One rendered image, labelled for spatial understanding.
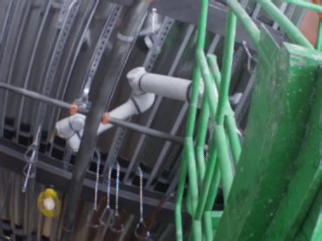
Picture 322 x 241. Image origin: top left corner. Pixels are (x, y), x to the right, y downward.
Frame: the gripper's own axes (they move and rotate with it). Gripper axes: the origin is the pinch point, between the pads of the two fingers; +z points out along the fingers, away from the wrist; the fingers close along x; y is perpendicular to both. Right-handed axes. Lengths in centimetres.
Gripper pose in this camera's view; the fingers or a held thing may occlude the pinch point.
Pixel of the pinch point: (84, 97)
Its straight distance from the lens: 293.4
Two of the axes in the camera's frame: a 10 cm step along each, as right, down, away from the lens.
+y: 3.6, -7.8, -5.1
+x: -9.3, -2.8, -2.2
